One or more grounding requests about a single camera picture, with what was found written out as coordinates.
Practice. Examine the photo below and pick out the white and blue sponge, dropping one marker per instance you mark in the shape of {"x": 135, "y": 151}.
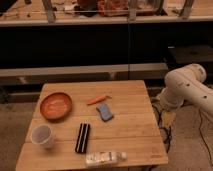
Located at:
{"x": 104, "y": 111}

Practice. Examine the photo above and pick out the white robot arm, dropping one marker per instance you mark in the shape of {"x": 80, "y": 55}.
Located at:
{"x": 186, "y": 83}

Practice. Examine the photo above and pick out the long wooden shelf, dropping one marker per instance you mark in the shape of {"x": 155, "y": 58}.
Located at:
{"x": 23, "y": 72}

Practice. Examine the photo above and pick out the orange ceramic bowl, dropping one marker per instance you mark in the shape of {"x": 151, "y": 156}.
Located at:
{"x": 56, "y": 106}

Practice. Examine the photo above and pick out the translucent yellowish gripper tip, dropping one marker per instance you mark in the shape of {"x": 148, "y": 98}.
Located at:
{"x": 167, "y": 118}

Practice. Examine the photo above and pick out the orange carrot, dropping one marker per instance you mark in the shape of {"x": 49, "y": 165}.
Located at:
{"x": 98, "y": 99}

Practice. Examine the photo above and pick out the black rectangular block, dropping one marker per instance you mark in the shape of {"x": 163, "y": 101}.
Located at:
{"x": 82, "y": 139}

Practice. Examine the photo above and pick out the wooden table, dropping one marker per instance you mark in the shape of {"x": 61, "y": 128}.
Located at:
{"x": 133, "y": 128}

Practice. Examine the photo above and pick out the black box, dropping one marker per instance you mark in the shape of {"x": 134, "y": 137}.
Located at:
{"x": 180, "y": 56}

